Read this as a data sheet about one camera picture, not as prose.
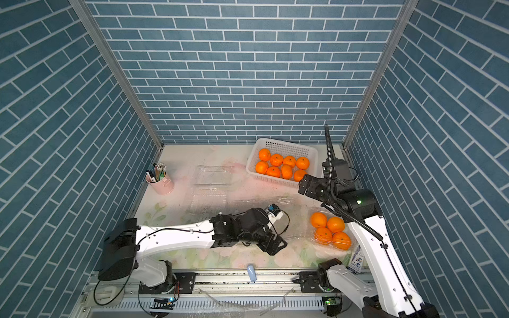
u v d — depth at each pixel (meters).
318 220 0.85
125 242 0.46
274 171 1.02
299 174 1.02
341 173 0.47
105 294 0.69
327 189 0.47
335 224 0.83
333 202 0.45
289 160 1.08
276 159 1.08
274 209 0.66
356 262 0.79
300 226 0.87
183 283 0.74
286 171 1.02
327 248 0.82
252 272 0.75
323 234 0.81
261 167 1.04
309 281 0.74
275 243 0.63
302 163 1.06
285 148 1.10
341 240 0.81
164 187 0.93
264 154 1.08
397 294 0.36
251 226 0.56
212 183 1.02
